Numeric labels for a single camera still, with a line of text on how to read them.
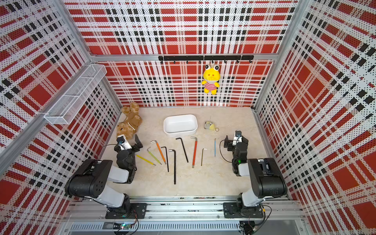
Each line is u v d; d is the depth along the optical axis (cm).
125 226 69
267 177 47
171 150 96
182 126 108
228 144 83
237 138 77
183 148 98
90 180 46
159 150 97
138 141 82
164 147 99
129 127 99
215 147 99
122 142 73
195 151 96
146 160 94
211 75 91
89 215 73
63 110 69
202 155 94
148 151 96
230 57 88
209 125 104
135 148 81
